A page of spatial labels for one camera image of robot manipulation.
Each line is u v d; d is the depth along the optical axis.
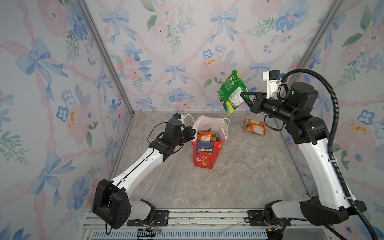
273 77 0.48
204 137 0.82
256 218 0.72
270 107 0.49
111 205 0.40
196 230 0.72
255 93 0.53
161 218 0.75
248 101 0.56
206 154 0.78
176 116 0.72
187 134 0.69
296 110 0.42
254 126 1.09
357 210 0.36
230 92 0.61
